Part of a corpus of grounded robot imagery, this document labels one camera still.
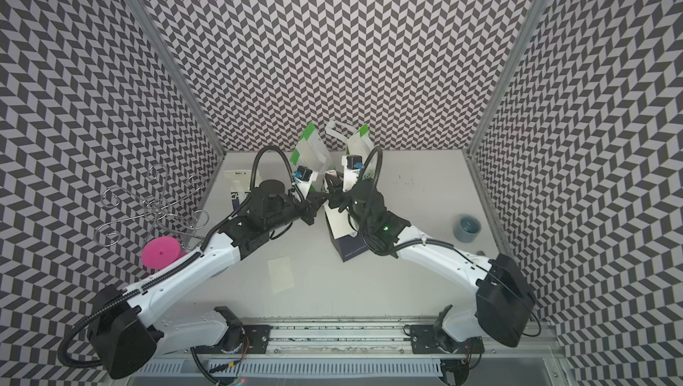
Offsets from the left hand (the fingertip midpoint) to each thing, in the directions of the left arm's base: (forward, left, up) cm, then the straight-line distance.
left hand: (327, 198), depth 75 cm
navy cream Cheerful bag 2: (-8, -5, -7) cm, 12 cm away
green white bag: (+24, -10, -2) cm, 26 cm away
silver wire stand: (-10, +38, +8) cm, 40 cm away
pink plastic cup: (-18, +36, +5) cm, 40 cm away
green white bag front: (+26, +8, -8) cm, 28 cm away
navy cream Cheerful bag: (+9, +29, -3) cm, 30 cm away
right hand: (+4, -1, +4) cm, 6 cm away
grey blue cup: (+1, -47, -21) cm, 52 cm away
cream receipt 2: (-3, -3, -8) cm, 9 cm away
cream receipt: (-14, +16, -23) cm, 31 cm away
